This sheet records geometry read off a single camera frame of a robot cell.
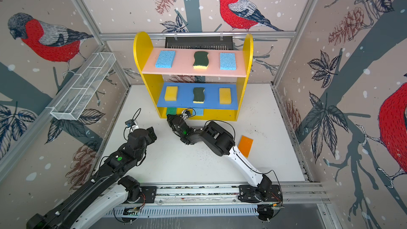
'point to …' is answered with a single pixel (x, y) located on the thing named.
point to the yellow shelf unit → (208, 85)
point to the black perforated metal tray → (200, 42)
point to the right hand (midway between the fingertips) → (164, 117)
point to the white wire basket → (68, 103)
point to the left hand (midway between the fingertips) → (151, 127)
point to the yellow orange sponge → (225, 96)
